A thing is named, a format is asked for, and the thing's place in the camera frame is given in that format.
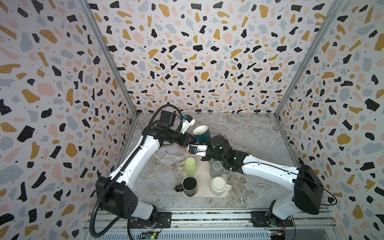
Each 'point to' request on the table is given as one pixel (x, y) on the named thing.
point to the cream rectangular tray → (202, 179)
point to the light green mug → (190, 167)
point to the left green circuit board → (149, 235)
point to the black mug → (189, 186)
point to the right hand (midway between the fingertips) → (194, 140)
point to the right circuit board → (277, 234)
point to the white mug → (219, 185)
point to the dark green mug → (202, 133)
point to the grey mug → (216, 169)
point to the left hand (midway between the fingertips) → (195, 138)
